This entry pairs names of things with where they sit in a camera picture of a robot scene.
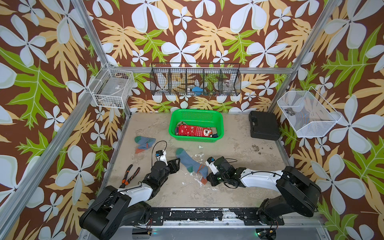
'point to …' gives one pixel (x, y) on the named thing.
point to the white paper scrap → (200, 147)
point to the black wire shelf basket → (171, 78)
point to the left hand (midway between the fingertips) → (177, 158)
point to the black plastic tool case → (264, 125)
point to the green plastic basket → (196, 125)
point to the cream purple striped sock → (214, 132)
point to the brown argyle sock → (180, 123)
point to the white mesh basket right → (309, 115)
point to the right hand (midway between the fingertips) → (205, 178)
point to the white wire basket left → (112, 88)
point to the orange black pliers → (124, 181)
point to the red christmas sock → (188, 130)
